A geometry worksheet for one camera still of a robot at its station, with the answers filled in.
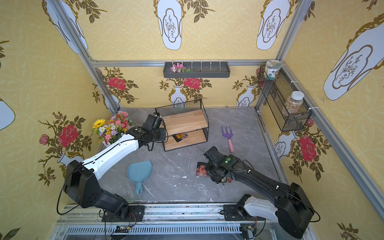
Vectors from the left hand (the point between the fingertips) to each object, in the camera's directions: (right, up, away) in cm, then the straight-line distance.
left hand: (157, 132), depth 86 cm
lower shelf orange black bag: (+10, -4, +14) cm, 18 cm away
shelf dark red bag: (+26, -23, +1) cm, 35 cm away
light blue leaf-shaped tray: (-11, -24, +2) cm, 26 cm away
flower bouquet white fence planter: (-28, +1, +1) cm, 28 cm away
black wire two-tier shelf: (+17, +5, +4) cm, 18 cm away
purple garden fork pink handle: (+46, -4, +17) cm, 49 cm away
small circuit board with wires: (-14, -47, -13) cm, 51 cm away
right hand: (+28, -20, -4) cm, 34 cm away
